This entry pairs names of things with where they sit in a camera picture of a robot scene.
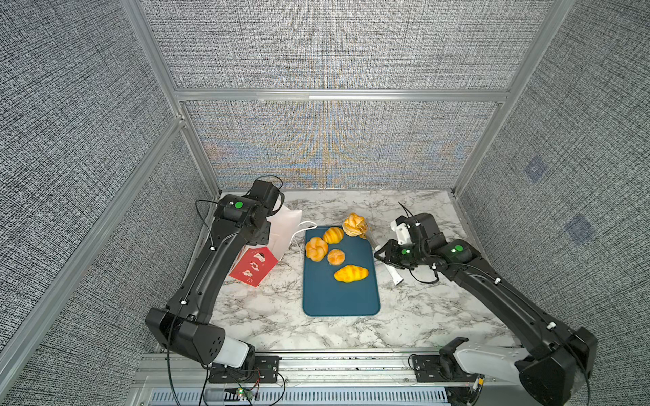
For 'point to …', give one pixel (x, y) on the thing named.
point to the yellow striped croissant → (351, 273)
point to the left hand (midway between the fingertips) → (254, 233)
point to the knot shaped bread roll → (316, 249)
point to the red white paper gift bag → (254, 261)
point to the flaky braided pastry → (355, 226)
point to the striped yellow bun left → (333, 235)
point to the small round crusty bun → (336, 257)
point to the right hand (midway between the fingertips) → (376, 250)
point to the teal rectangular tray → (325, 296)
